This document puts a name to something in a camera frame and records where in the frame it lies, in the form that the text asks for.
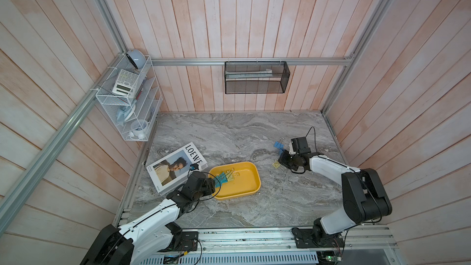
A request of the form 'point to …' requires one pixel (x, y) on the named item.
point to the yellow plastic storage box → (248, 181)
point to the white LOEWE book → (172, 170)
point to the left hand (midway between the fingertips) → (209, 185)
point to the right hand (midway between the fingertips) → (278, 158)
